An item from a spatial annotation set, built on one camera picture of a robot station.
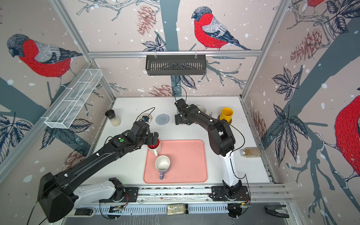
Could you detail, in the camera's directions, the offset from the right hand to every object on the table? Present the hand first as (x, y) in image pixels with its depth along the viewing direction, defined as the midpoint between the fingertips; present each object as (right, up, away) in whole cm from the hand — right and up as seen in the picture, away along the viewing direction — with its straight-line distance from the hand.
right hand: (181, 120), depth 98 cm
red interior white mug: (-15, -16, -15) cm, 27 cm away
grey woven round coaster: (-15, 0, +8) cm, 17 cm away
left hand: (-16, -5, -18) cm, 25 cm away
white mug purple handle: (-11, -25, -15) cm, 31 cm away
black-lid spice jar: (-49, 0, +2) cm, 49 cm away
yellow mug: (+33, +5, 0) cm, 33 cm away
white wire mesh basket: (-61, +3, -29) cm, 68 cm away
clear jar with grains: (+43, -18, -14) cm, 49 cm away
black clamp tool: (+48, -42, -32) cm, 72 cm away
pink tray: (+4, -23, -12) cm, 27 cm away
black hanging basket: (-4, +42, +8) cm, 43 cm away
